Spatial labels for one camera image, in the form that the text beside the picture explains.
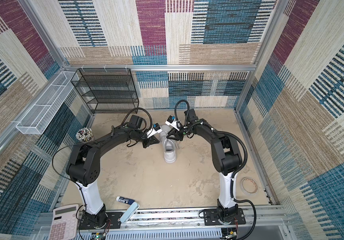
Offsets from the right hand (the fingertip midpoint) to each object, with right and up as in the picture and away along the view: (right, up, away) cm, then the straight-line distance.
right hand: (169, 135), depth 92 cm
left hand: (-7, -2, -1) cm, 7 cm away
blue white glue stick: (-22, -32, -15) cm, 42 cm away
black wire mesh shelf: (-45, +31, +17) cm, 57 cm away
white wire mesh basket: (-62, +9, -21) cm, 66 cm away
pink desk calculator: (-49, -40, -21) cm, 66 cm away
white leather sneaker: (0, -6, -1) cm, 6 cm away
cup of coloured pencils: (-46, +1, -9) cm, 47 cm away
